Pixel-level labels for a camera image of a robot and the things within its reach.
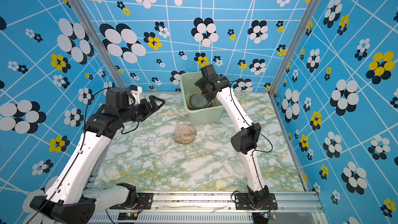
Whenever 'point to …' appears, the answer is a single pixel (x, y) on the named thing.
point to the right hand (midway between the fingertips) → (201, 88)
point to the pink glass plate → (184, 134)
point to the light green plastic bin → (213, 115)
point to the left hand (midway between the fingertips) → (161, 104)
